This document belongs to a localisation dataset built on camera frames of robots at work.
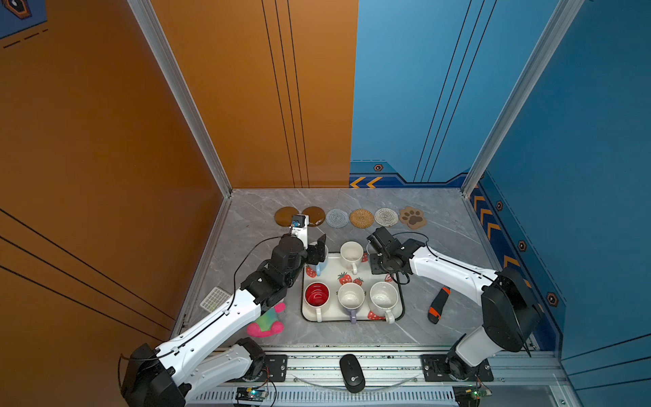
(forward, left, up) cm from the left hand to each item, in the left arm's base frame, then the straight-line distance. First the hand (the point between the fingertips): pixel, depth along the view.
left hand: (314, 233), depth 76 cm
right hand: (-1, -20, -17) cm, 26 cm away
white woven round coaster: (+25, -28, -22) cm, 44 cm away
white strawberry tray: (-3, -7, -23) cm, 24 cm away
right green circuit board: (-38, -45, -25) cm, 64 cm away
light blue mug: (-3, -2, -15) cm, 15 cm away
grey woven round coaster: (+24, -7, -23) cm, 34 cm away
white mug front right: (-10, -24, -23) cm, 34 cm away
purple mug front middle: (-10, -12, -23) cm, 28 cm away
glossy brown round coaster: (+26, +2, -24) cm, 36 cm away
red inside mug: (-11, 0, -21) cm, 24 cm away
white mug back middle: (+4, -12, -20) cm, 24 cm away
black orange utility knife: (-14, -41, -23) cm, 49 cm away
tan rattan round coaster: (+24, -18, -23) cm, 38 cm away
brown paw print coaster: (+25, -41, -23) cm, 53 cm away
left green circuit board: (-38, +17, -25) cm, 49 cm away
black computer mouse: (-33, -12, -22) cm, 41 cm away
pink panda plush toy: (-21, +14, -19) cm, 32 cm away
